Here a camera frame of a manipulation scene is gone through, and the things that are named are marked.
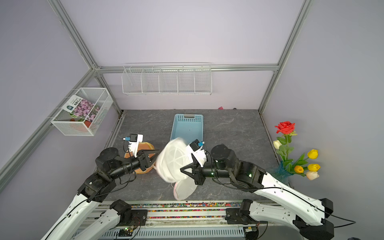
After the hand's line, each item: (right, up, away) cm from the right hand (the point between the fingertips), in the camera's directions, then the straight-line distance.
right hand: (182, 169), depth 57 cm
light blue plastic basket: (0, +16, +54) cm, 56 cm away
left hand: (-10, +5, +7) cm, 13 cm away
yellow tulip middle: (+52, 0, +2) cm, 52 cm away
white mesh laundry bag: (-4, +5, 0) cm, 6 cm away
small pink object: (+26, +31, +67) cm, 78 cm away
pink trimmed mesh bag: (0, -10, +6) cm, 12 cm away
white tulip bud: (+43, +8, +11) cm, 45 cm away
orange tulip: (+46, 0, +1) cm, 46 cm away
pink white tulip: (+51, -3, +2) cm, 52 cm away
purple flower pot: (-51, +24, +17) cm, 59 cm away
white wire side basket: (-59, +17, +17) cm, 64 cm away
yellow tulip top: (+56, +5, +7) cm, 56 cm away
